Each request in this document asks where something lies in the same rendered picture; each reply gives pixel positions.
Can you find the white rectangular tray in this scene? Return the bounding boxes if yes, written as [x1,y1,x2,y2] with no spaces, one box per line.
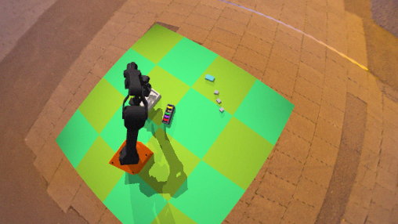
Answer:
[140,89,161,111]

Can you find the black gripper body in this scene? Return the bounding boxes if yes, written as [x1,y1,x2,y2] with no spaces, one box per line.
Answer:
[128,74,150,106]

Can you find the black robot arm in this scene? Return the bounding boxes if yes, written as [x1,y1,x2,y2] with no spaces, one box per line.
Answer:
[119,62,152,165]

